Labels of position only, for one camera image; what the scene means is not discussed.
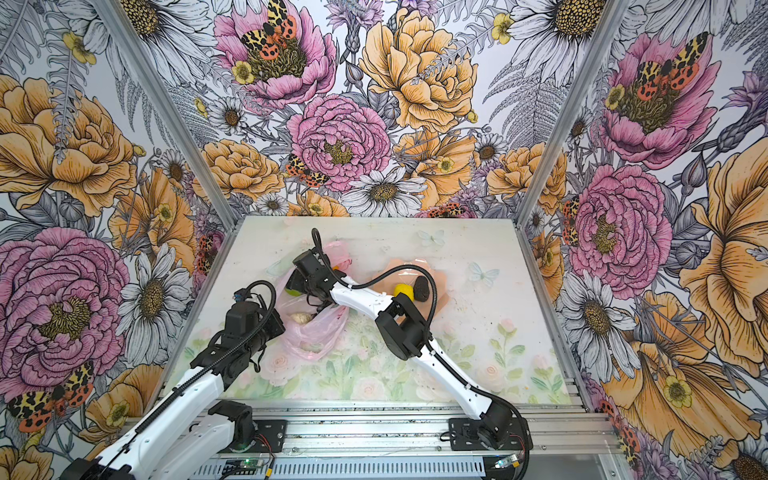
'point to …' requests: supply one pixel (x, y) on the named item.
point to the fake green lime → (293, 292)
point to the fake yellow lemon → (405, 289)
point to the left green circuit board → (242, 466)
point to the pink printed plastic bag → (307, 334)
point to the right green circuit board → (511, 461)
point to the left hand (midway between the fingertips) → (279, 323)
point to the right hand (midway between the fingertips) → (295, 288)
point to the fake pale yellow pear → (301, 318)
